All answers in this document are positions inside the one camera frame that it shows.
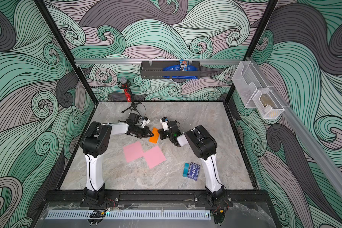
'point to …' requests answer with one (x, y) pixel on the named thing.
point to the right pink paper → (154, 157)
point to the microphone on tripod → (124, 83)
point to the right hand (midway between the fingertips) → (160, 130)
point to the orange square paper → (154, 138)
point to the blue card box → (193, 171)
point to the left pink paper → (133, 151)
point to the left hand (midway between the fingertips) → (153, 133)
